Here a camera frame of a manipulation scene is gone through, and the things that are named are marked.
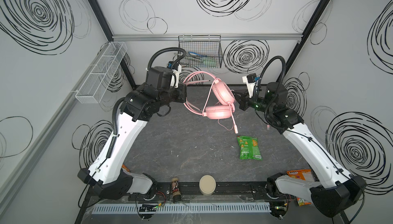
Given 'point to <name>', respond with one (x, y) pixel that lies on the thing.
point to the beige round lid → (208, 184)
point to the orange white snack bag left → (125, 169)
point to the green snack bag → (249, 148)
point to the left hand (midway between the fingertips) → (187, 88)
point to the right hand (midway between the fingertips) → (231, 91)
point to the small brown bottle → (176, 192)
